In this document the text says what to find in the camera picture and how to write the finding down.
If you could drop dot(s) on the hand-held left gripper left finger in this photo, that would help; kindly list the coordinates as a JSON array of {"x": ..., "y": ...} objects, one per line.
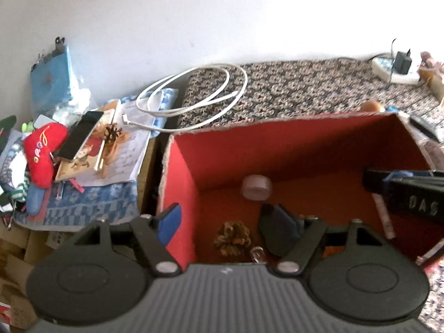
[{"x": 171, "y": 223}]

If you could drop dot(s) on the blue white whiteboard marker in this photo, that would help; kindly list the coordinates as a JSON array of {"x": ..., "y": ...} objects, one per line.
[{"x": 385, "y": 218}]

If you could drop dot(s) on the small dark pine cone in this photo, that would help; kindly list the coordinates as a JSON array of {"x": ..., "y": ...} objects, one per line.
[{"x": 111, "y": 133}]

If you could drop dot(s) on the clear correction tape dispenser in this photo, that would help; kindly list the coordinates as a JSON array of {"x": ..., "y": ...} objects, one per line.
[{"x": 258, "y": 254}]

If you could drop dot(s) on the illustrated picture book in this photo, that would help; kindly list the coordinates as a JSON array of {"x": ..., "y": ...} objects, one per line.
[{"x": 83, "y": 166}]

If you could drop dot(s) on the small clear tape roll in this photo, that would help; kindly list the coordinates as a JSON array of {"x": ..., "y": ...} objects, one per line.
[{"x": 256, "y": 187}]

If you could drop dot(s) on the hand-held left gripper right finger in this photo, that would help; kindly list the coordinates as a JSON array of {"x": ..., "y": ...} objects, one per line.
[{"x": 277, "y": 227}]

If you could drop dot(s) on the brown gourd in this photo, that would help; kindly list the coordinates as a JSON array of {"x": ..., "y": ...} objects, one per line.
[{"x": 373, "y": 106}]

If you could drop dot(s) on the black smartphone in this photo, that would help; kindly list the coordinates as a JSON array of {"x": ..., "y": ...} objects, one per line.
[{"x": 79, "y": 135}]

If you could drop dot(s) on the blue checkered cloth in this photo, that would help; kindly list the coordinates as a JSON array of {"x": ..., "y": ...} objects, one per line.
[{"x": 97, "y": 204}]

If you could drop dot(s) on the red cardboard box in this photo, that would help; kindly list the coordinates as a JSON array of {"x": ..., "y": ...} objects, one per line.
[{"x": 312, "y": 152}]

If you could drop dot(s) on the black charger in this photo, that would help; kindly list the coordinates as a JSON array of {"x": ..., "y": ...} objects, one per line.
[{"x": 402, "y": 62}]

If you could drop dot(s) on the small blue eraser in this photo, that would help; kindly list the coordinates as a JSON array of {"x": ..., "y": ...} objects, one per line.
[{"x": 392, "y": 108}]

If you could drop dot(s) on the brown cardboard carton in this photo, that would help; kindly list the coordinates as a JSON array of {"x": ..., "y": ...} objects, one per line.
[{"x": 14, "y": 260}]

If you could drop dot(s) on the pink plush toy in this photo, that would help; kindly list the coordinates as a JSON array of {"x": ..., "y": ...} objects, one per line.
[{"x": 430, "y": 60}]

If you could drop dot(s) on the clear plastic bag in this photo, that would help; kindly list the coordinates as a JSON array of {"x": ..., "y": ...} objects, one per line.
[{"x": 78, "y": 100}]

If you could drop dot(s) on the pink clip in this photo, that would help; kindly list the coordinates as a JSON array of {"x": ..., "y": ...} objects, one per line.
[{"x": 77, "y": 184}]

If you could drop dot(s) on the white power strip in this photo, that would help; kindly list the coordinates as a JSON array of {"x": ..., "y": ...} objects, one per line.
[{"x": 381, "y": 67}]

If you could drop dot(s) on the large printed tape roll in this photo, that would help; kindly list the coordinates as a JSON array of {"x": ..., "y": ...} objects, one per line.
[{"x": 435, "y": 152}]

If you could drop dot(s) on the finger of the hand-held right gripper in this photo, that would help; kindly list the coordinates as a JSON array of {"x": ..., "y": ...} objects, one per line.
[{"x": 376, "y": 180}]

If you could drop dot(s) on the red plush heart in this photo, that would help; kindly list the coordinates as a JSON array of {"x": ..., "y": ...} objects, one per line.
[{"x": 41, "y": 156}]

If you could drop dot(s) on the white paper sheets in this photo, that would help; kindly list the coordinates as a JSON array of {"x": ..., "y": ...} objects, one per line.
[{"x": 128, "y": 156}]

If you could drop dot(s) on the blue bag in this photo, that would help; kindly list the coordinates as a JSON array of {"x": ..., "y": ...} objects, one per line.
[{"x": 48, "y": 83}]

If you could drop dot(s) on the pile of clothes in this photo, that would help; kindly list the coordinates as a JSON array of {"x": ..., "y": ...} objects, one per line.
[{"x": 10, "y": 166}]

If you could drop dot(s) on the brown pine cone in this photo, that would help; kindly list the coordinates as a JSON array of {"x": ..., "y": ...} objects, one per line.
[{"x": 230, "y": 237}]

